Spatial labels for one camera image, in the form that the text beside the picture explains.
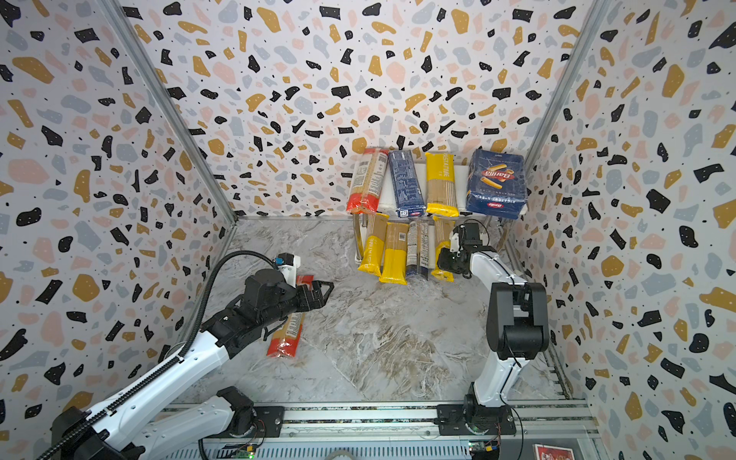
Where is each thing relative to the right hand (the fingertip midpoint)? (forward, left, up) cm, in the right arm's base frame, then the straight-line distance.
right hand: (439, 254), depth 97 cm
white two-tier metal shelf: (-1, +15, +22) cm, 27 cm away
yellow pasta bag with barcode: (+14, -3, -1) cm, 14 cm away
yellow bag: (+3, +22, -1) cm, 22 cm away
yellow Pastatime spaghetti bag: (+1, +3, +26) cm, 26 cm away
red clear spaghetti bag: (+8, +23, +26) cm, 36 cm away
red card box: (-53, -23, -8) cm, 59 cm away
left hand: (-20, +34, +13) cm, 42 cm away
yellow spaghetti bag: (0, +15, -2) cm, 15 cm away
